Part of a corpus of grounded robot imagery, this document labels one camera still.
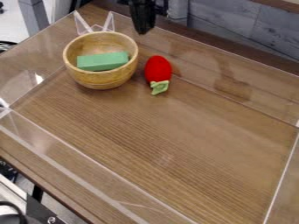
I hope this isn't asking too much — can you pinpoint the green foam stick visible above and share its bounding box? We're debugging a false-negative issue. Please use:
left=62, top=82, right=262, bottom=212
left=78, top=52, right=130, bottom=72

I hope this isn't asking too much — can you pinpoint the clear acrylic tray enclosure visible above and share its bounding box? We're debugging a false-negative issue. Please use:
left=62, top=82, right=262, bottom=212
left=0, top=15, right=299, bottom=224

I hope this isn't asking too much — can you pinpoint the red plush strawberry toy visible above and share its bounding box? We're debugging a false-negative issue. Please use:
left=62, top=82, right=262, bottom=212
left=144, top=55, right=172, bottom=95

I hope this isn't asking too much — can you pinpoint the light wooden bowl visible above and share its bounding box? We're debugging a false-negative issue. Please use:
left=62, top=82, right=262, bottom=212
left=62, top=31, right=139, bottom=90

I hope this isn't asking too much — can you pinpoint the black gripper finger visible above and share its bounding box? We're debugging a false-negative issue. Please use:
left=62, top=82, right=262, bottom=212
left=144, top=0, right=155, bottom=33
left=128, top=0, right=143, bottom=34

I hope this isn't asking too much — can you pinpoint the black table leg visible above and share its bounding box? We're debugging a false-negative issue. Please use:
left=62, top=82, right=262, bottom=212
left=32, top=185, right=43, bottom=202

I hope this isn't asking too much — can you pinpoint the black cable bottom left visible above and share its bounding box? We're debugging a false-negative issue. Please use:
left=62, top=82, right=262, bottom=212
left=0, top=200, right=28, bottom=224

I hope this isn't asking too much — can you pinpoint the grey post top left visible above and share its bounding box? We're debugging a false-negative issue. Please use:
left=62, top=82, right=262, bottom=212
left=18, top=0, right=51, bottom=36

